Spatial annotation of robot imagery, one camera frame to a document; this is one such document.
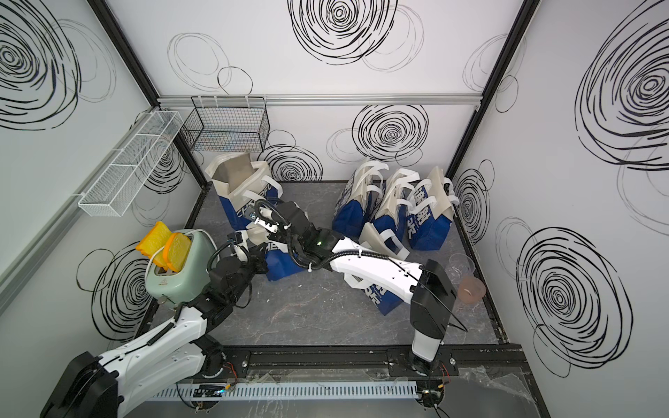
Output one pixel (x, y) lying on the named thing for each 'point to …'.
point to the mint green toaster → (178, 288)
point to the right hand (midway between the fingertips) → (278, 207)
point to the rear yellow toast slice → (153, 240)
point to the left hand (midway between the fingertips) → (265, 245)
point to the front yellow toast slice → (175, 252)
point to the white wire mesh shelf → (111, 195)
